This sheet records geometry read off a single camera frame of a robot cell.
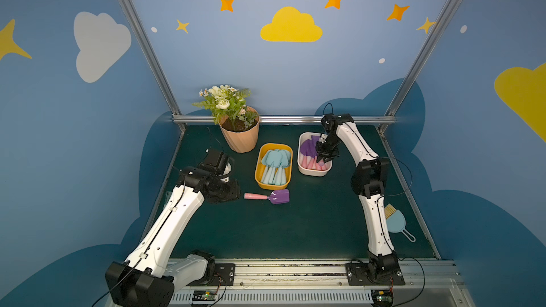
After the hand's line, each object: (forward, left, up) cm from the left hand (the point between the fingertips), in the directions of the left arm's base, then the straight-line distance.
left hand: (234, 191), depth 76 cm
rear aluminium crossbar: (+60, -19, -19) cm, 66 cm away
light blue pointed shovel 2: (+26, -19, -15) cm, 35 cm away
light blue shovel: (+25, -15, -16) cm, 33 cm away
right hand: (+23, -36, -10) cm, 44 cm away
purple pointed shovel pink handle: (+34, -31, -18) cm, 49 cm away
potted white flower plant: (+40, +5, -4) cm, 40 cm away
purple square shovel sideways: (+7, -15, -17) cm, 24 cm away
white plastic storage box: (+26, -31, -17) cm, 43 cm away
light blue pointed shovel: (+18, -9, -16) cm, 26 cm away
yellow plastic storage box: (+30, -7, -13) cm, 33 cm away
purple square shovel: (+21, -39, -12) cm, 46 cm away
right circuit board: (-29, -54, -20) cm, 64 cm away
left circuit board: (-30, +9, -19) cm, 36 cm away
